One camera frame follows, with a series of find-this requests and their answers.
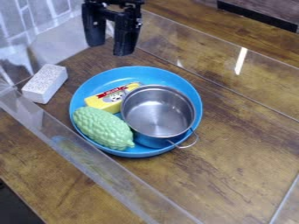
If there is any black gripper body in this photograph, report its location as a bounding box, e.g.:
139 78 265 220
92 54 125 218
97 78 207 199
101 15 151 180
81 0 145 19

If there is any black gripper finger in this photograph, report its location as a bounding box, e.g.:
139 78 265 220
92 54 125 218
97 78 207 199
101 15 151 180
113 12 143 56
81 2 107 47

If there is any yellow brick with label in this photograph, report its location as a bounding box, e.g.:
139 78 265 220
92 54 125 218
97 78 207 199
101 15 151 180
84 82 143 114

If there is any small steel pot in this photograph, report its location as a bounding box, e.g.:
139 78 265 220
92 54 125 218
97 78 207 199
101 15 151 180
120 85 197 149

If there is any green bumpy bitter gourd toy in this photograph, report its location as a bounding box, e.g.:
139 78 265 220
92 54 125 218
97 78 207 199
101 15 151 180
72 106 135 151

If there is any blue round tray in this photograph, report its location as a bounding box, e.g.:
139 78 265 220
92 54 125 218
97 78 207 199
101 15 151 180
69 66 203 158

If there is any white speckled sponge block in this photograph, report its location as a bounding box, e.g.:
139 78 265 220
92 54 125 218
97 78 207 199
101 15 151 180
21 64 68 104

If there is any clear acrylic barrier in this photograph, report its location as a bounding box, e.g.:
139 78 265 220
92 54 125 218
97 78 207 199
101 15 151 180
0 0 299 224

